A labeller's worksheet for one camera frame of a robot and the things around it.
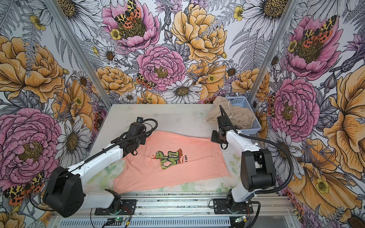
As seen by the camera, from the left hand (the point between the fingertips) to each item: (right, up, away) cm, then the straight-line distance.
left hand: (137, 137), depth 87 cm
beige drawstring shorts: (+70, +12, +21) cm, 74 cm away
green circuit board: (-7, -41, -14) cm, 44 cm away
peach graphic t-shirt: (+17, -15, +5) cm, 23 cm away
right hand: (+48, -4, +4) cm, 48 cm away
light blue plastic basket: (+76, +25, +32) cm, 86 cm away
